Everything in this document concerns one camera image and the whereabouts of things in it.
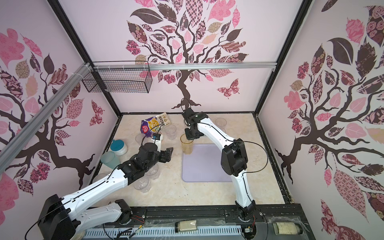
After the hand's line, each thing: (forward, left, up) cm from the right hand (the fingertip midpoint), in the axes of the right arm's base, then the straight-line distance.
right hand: (192, 135), depth 91 cm
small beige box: (-46, +3, -9) cm, 47 cm away
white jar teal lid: (-5, +47, -5) cm, 47 cm away
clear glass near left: (+3, +35, -7) cm, 35 cm away
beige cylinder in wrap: (-48, -44, -9) cm, 66 cm away
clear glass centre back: (+10, +16, -8) cm, 21 cm away
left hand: (-13, +14, +4) cm, 19 cm away
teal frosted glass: (-12, +51, -8) cm, 53 cm away
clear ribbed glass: (-26, +29, -12) cm, 41 cm away
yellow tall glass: (-5, +3, -3) cm, 7 cm away
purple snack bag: (+17, +33, -11) cm, 39 cm away
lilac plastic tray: (-13, -8, -15) cm, 21 cm away
